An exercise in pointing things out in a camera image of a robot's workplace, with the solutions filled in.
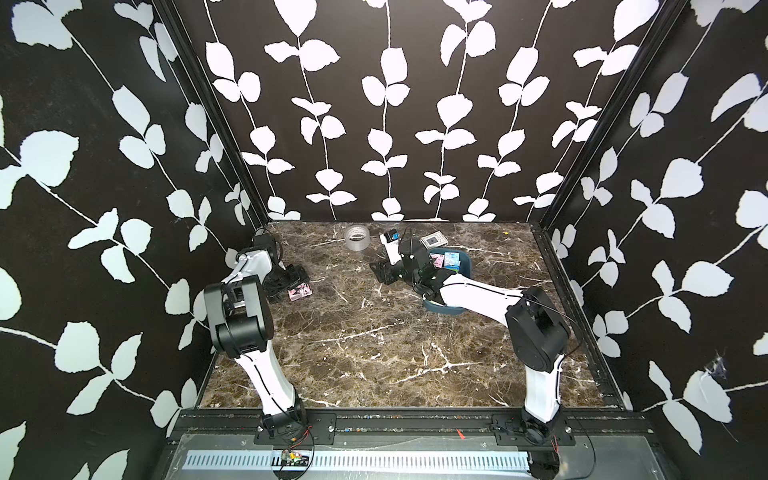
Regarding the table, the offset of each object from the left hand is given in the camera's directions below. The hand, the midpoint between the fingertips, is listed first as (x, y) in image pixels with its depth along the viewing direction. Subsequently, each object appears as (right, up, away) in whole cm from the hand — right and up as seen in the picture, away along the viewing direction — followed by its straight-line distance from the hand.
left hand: (297, 282), depth 97 cm
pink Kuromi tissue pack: (+47, +7, +5) cm, 48 cm away
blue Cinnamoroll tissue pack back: (+52, +7, +5) cm, 52 cm away
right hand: (+26, +8, -8) cm, 29 cm away
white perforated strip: (+20, -40, -27) cm, 52 cm away
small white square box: (+48, +15, +18) cm, 53 cm away
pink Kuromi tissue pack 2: (+1, -4, +1) cm, 4 cm away
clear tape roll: (+18, +15, +17) cm, 29 cm away
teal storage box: (+57, +4, +8) cm, 58 cm away
